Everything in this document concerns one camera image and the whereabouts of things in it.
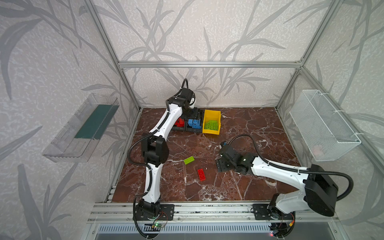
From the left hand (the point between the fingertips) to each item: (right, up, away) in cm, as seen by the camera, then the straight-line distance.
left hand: (195, 115), depth 92 cm
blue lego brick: (0, -6, +13) cm, 14 cm away
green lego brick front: (-4, -28, -1) cm, 28 cm away
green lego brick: (+12, -7, +15) cm, 20 cm away
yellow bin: (+12, +1, +18) cm, 22 cm away
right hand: (+15, -27, -8) cm, 32 cm away
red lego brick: (-11, -5, +14) cm, 18 cm away
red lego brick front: (+4, -35, -8) cm, 36 cm away
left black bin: (-14, -9, +16) cm, 23 cm away
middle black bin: (+3, +2, +23) cm, 23 cm away
